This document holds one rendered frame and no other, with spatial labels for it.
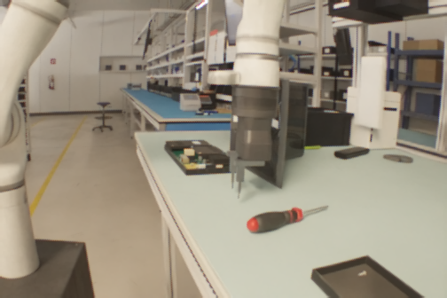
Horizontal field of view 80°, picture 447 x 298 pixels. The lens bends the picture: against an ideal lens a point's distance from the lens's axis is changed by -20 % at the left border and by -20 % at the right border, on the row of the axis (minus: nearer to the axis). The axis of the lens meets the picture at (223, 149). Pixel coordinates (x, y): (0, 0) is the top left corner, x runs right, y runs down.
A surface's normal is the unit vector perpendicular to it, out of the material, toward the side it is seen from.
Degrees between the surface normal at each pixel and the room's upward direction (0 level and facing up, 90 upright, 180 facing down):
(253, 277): 0
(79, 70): 90
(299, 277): 0
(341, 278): 0
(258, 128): 101
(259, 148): 90
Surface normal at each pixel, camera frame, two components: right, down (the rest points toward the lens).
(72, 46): 0.34, 0.21
